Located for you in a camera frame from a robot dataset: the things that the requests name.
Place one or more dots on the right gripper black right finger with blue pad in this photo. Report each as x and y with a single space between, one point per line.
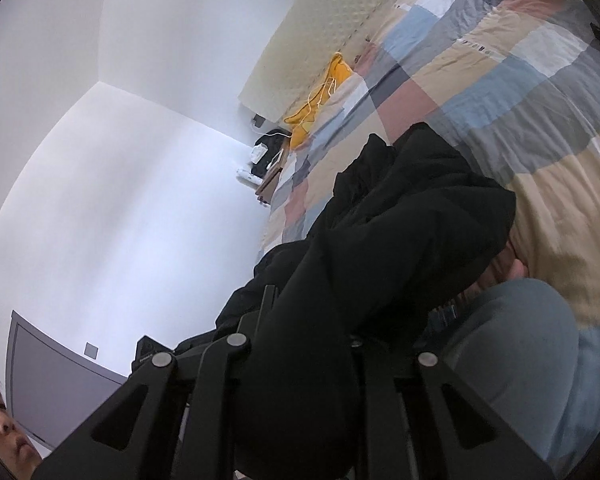
423 422

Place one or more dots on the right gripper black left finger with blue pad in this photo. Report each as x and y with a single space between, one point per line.
169 420

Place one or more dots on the black puffer jacket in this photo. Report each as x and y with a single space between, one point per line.
409 227

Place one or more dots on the person's right hand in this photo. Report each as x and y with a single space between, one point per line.
506 266

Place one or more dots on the grey blue trousers leg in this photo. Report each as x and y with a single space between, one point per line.
521 350

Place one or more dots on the grey door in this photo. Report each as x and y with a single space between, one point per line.
50 390

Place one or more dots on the person's face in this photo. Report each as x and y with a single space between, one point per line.
17 453

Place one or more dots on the wooden nightstand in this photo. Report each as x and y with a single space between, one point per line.
267 188

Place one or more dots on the white bottle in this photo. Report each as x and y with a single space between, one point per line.
247 176

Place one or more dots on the white box on bag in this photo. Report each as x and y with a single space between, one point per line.
257 153

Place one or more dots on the orange yellow pillow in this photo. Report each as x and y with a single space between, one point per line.
302 120

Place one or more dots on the checkered patchwork bed quilt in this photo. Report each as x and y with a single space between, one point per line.
514 85

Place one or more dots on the cream quilted headboard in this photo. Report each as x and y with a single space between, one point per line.
297 55

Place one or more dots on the dark wall socket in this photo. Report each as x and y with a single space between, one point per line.
257 120

